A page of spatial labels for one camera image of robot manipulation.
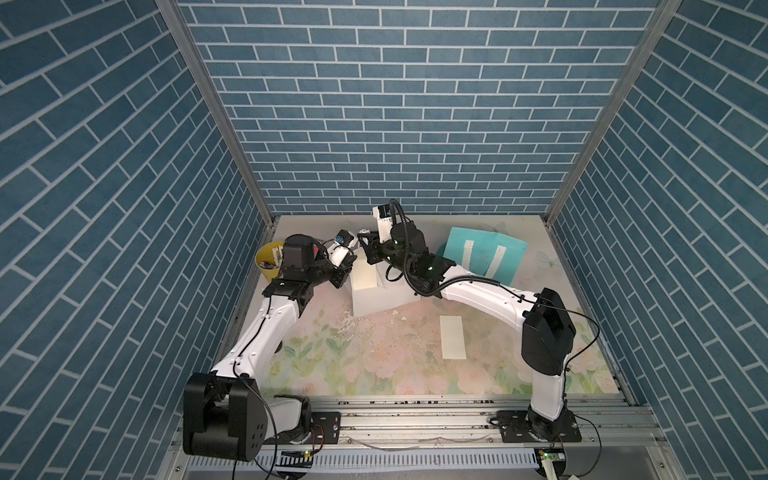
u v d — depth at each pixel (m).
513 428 0.74
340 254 0.70
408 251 0.60
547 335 0.49
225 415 0.40
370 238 0.71
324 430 0.73
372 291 0.85
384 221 0.70
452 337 0.90
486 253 0.90
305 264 0.65
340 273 0.72
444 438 0.74
